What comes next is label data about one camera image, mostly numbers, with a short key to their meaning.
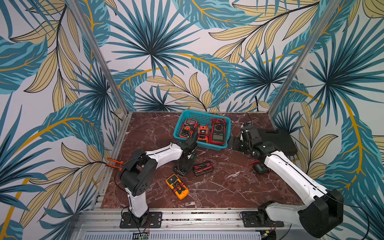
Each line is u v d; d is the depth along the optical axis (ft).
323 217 1.27
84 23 2.37
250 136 1.98
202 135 3.31
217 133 3.14
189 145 2.45
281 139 3.26
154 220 2.40
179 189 2.61
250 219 2.41
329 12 2.30
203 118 3.52
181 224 2.41
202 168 2.87
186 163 2.69
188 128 3.20
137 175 1.54
